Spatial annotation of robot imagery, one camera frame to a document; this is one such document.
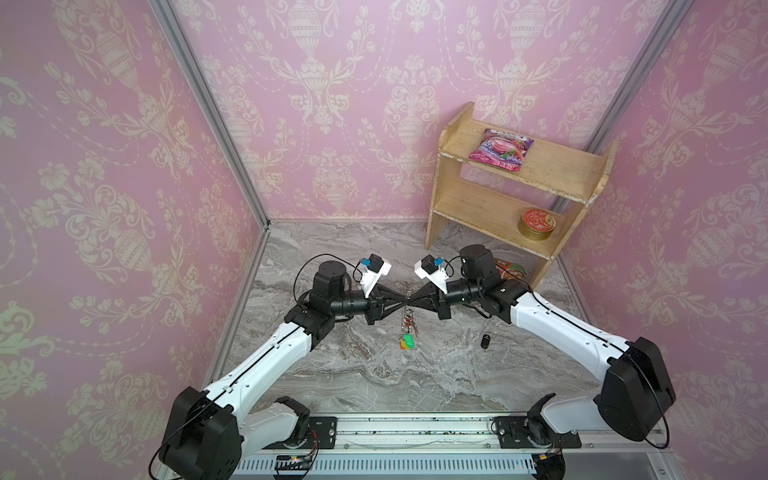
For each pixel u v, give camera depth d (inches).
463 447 29.2
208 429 15.5
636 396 16.4
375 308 25.1
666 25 27.6
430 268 25.3
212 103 33.7
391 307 27.5
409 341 28.8
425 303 28.1
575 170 29.4
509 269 41.3
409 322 28.0
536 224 33.8
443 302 25.6
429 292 26.5
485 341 35.2
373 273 25.4
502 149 29.3
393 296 27.3
